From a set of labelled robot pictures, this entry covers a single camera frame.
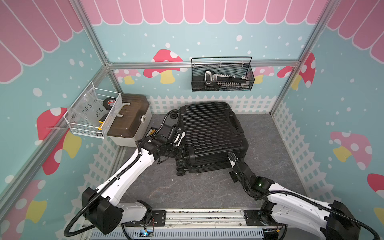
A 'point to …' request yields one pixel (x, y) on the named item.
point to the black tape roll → (108, 102)
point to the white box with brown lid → (133, 121)
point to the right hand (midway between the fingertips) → (233, 165)
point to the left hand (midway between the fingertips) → (183, 155)
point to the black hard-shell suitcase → (211, 130)
